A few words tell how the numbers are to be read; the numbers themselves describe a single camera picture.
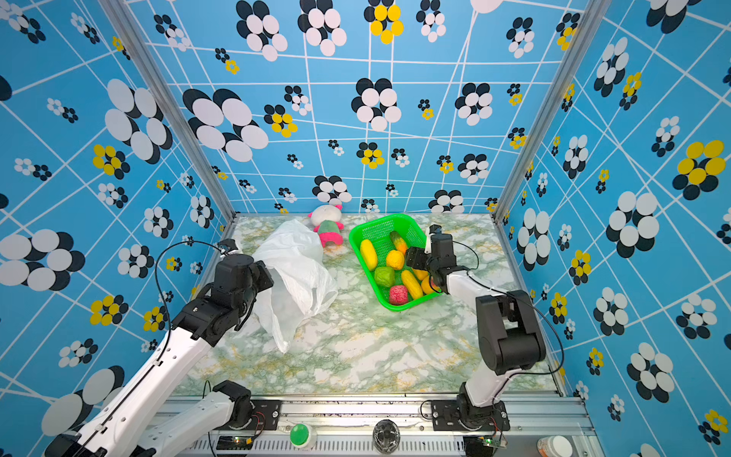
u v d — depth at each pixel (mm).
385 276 940
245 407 653
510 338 469
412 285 937
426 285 940
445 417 723
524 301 482
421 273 969
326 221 1102
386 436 601
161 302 860
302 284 764
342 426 724
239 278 547
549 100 848
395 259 987
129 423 396
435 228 845
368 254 1016
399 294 903
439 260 746
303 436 628
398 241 1050
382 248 1085
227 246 629
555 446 630
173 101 864
